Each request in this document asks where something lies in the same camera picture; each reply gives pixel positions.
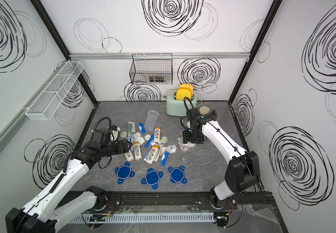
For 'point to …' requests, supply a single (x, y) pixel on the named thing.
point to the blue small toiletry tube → (142, 127)
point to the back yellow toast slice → (187, 86)
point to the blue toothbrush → (149, 141)
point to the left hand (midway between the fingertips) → (127, 145)
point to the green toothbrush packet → (131, 127)
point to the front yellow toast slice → (183, 92)
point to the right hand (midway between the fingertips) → (189, 142)
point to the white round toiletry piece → (137, 138)
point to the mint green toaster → (176, 108)
